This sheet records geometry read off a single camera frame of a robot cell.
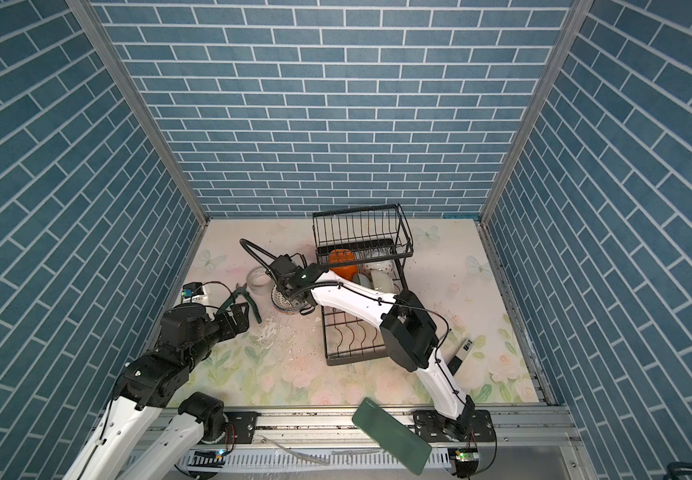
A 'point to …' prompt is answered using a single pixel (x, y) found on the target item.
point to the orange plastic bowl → (343, 255)
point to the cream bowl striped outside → (382, 281)
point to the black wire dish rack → (364, 245)
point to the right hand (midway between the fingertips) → (302, 288)
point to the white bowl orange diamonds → (386, 265)
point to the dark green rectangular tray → (404, 444)
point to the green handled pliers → (241, 290)
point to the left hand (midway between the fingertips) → (236, 308)
